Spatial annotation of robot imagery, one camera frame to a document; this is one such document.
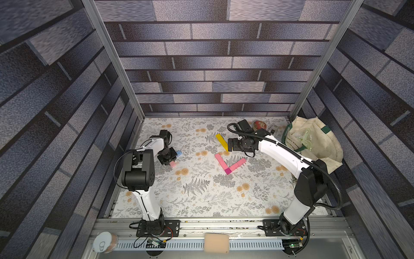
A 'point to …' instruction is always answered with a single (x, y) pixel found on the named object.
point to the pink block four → (172, 164)
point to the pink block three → (222, 163)
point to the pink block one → (239, 163)
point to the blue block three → (179, 153)
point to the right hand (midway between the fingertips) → (234, 146)
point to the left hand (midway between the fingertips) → (173, 159)
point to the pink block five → (220, 159)
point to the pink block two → (232, 168)
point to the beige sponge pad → (214, 243)
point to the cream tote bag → (313, 139)
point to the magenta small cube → (228, 171)
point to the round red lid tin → (259, 124)
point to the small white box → (276, 134)
